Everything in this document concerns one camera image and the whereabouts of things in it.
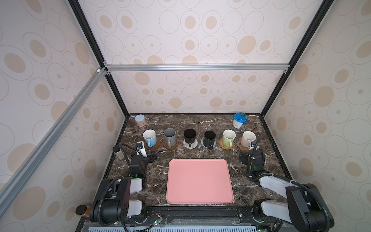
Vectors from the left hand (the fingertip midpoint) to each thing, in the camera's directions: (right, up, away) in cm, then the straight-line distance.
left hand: (150, 145), depth 88 cm
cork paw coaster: (+60, -3, +11) cm, 61 cm away
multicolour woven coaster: (+27, -1, +12) cm, 29 cm away
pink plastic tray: (+30, -20, -3) cm, 36 cm away
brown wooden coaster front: (+12, -3, +10) cm, 16 cm away
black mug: (+24, +6, +4) cm, 25 cm away
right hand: (+66, -5, +2) cm, 67 cm away
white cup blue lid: (+60, +17, +17) cm, 65 cm away
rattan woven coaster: (+47, -2, +12) cm, 48 cm away
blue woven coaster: (+33, 0, +13) cm, 36 cm away
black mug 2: (+37, +3, +10) cm, 38 cm away
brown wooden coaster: (+1, -2, +12) cm, 12 cm away
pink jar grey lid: (-13, +16, +21) cm, 30 cm away
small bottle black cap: (-20, -3, 0) cm, 21 cm away
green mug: (+49, +4, +5) cm, 49 cm away
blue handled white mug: (-2, +5, +7) cm, 8 cm away
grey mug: (+11, +6, +6) cm, 14 cm away
